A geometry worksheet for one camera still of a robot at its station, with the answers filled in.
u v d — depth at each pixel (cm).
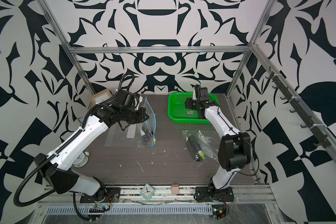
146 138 87
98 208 68
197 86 80
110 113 49
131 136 96
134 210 78
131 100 57
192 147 85
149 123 79
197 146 85
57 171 39
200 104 66
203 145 87
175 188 75
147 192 74
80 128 45
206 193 74
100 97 99
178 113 108
